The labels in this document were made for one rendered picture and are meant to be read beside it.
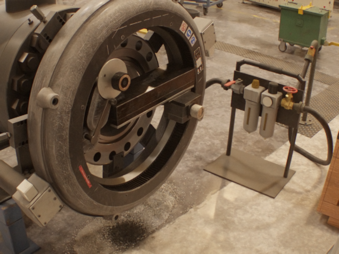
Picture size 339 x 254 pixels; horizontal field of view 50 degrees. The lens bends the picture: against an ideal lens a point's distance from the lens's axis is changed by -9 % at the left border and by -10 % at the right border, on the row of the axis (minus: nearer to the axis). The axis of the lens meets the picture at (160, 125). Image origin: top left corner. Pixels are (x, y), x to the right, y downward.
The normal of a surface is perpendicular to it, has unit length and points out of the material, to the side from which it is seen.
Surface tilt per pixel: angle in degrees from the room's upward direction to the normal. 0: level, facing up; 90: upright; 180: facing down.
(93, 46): 78
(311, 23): 90
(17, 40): 44
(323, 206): 90
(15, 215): 90
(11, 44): 48
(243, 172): 0
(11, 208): 90
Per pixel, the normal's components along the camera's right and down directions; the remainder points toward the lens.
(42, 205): 0.79, 0.30
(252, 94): -0.62, 0.33
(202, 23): -0.21, -0.70
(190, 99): 0.00, -0.88
